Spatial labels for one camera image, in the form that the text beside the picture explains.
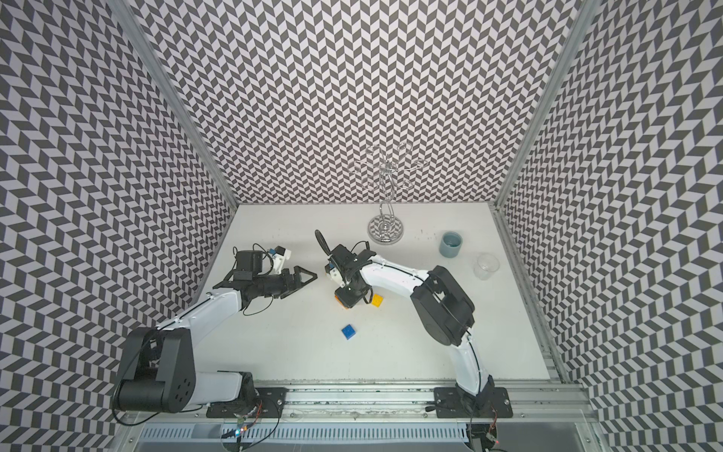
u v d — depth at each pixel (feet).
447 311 2.23
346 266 2.22
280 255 2.71
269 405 2.36
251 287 2.17
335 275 2.75
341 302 2.97
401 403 2.47
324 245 2.63
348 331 2.77
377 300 2.41
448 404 2.38
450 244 3.33
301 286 2.51
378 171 2.60
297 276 2.53
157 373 1.36
